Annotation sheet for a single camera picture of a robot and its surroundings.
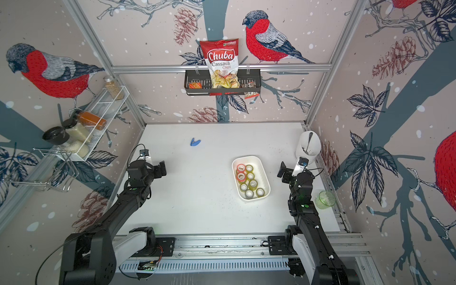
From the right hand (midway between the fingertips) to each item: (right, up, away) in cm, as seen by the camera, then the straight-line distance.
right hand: (291, 162), depth 83 cm
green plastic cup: (+18, -19, +3) cm, 26 cm away
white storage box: (-13, -9, +10) cm, 19 cm away
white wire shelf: (-84, +11, -17) cm, 87 cm away
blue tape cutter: (-52, +8, +26) cm, 59 cm away
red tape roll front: (-24, -9, +9) cm, 27 cm away
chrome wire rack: (-96, 0, -17) cm, 98 cm away
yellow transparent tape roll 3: (-18, -13, +7) cm, 23 cm away
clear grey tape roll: (-20, -17, +5) cm, 27 cm away
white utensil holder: (+15, +7, +14) cm, 21 cm away
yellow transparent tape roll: (-19, -5, +14) cm, 25 cm away
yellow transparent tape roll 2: (-18, -9, +12) cm, 24 cm away
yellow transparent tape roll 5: (-14, -16, +5) cm, 22 cm away
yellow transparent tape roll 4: (-23, -14, +7) cm, 28 cm away
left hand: (-67, +1, +4) cm, 67 cm away
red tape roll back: (-24, -5, +14) cm, 28 cm away
